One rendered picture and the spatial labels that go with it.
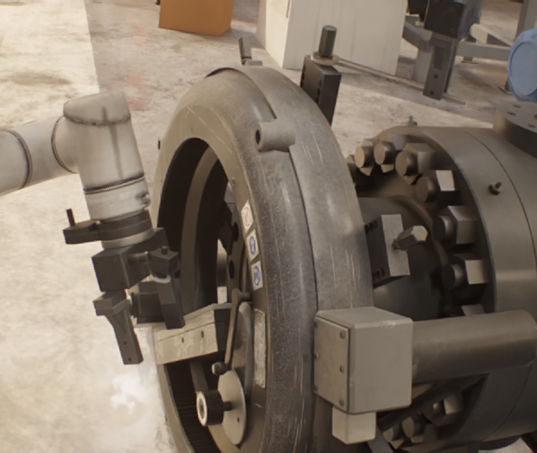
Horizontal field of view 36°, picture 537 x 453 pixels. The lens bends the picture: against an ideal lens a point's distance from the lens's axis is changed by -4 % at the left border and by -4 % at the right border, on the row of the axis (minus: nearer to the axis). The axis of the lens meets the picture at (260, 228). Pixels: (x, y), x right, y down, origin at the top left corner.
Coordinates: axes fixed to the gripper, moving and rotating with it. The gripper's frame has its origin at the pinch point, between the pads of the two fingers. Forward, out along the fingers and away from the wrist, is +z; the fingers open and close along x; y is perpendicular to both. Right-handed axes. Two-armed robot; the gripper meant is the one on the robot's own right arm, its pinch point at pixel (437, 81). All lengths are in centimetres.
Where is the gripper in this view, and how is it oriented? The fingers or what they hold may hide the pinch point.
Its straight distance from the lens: 119.5
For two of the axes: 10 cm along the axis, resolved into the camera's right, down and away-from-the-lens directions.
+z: -1.5, 8.6, 4.9
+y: -8.9, -3.3, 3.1
